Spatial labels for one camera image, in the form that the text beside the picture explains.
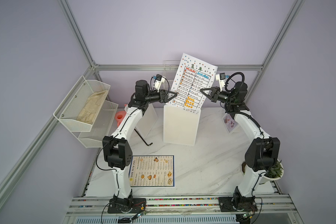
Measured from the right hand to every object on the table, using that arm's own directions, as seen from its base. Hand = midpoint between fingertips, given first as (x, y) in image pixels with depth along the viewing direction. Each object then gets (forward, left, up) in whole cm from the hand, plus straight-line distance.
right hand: (201, 92), depth 77 cm
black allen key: (-6, +39, -37) cm, 54 cm away
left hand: (-1, +15, -1) cm, 15 cm away
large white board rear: (+10, +37, -36) cm, 52 cm away
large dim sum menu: (-30, +30, -37) cm, 56 cm away
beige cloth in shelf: (-3, +64, -7) cm, 65 cm away
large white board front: (-7, +11, -21) cm, 25 cm away
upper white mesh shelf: (-6, +70, -6) cm, 71 cm away
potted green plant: (-37, -36, -22) cm, 56 cm away
